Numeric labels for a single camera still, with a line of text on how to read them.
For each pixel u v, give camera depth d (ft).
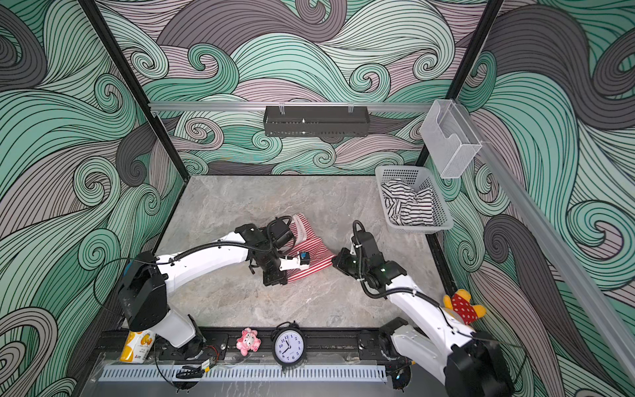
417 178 3.72
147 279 1.56
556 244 1.70
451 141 2.55
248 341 2.34
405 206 3.42
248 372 2.29
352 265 2.26
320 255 2.85
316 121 3.12
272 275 2.27
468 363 1.26
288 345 2.34
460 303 2.44
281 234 2.14
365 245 2.04
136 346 2.25
